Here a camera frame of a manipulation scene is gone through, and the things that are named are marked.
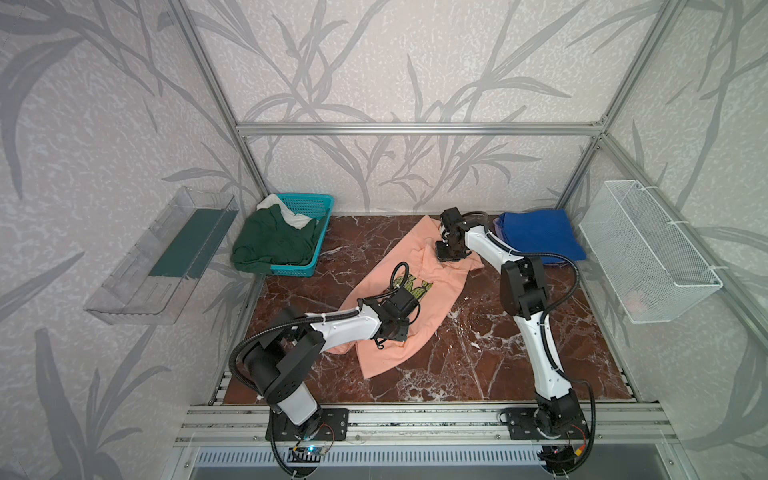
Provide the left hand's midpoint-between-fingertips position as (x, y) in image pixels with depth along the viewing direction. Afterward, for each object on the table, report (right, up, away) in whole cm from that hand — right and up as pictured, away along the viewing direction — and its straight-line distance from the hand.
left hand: (402, 322), depth 90 cm
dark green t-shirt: (-49, +26, +15) cm, 58 cm away
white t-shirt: (-44, +33, +29) cm, 62 cm away
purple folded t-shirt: (+37, +31, +25) cm, 55 cm away
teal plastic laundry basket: (-34, +38, +25) cm, 57 cm away
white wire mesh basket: (+55, +19, -26) cm, 64 cm away
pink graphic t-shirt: (+4, +16, +15) cm, 22 cm away
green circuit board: (-22, -25, -19) cm, 39 cm away
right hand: (+14, +22, +18) cm, 32 cm away
